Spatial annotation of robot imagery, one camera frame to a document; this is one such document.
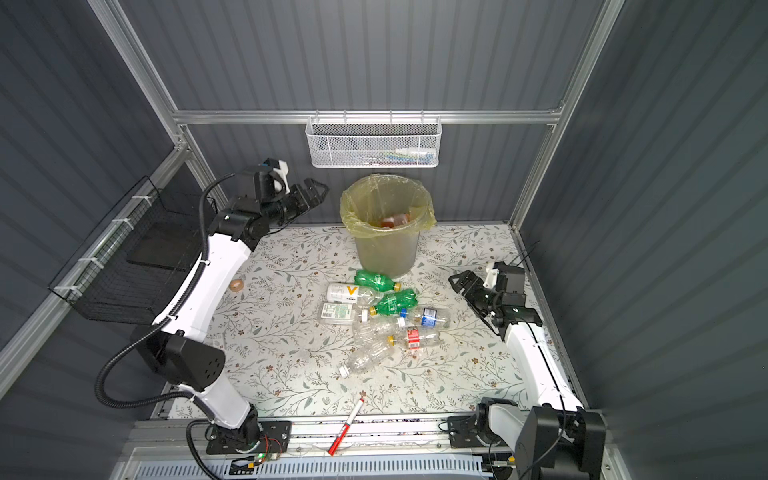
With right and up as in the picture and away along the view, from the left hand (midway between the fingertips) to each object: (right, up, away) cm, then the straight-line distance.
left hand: (317, 191), depth 75 cm
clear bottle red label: (+25, -40, +10) cm, 49 cm away
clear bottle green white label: (+3, -34, +16) cm, 38 cm away
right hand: (+38, -25, +7) cm, 47 cm away
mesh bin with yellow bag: (+17, -2, +29) cm, 34 cm away
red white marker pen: (+7, -60, -1) cm, 60 cm away
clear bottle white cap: (+12, -46, +11) cm, 49 cm away
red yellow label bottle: (+20, -5, +19) cm, 28 cm away
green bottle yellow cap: (+19, -32, +18) cm, 41 cm away
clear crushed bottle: (+16, -39, +14) cm, 44 cm away
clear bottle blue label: (+31, -36, +14) cm, 49 cm away
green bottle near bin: (+14, -25, +24) cm, 37 cm away
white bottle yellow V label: (+6, -28, +19) cm, 35 cm away
